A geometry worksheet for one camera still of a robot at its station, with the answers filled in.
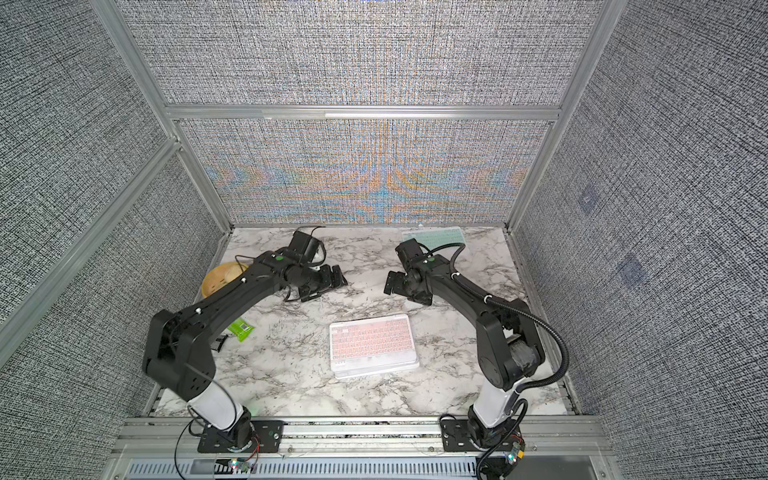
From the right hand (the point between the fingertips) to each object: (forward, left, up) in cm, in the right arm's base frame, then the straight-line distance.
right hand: (400, 285), depth 90 cm
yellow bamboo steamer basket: (+9, +61, -8) cm, 62 cm away
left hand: (-2, +17, +4) cm, 17 cm away
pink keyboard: (-16, +8, -7) cm, 19 cm away
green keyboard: (+29, -15, -12) cm, 35 cm away
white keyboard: (-21, +12, -7) cm, 25 cm away
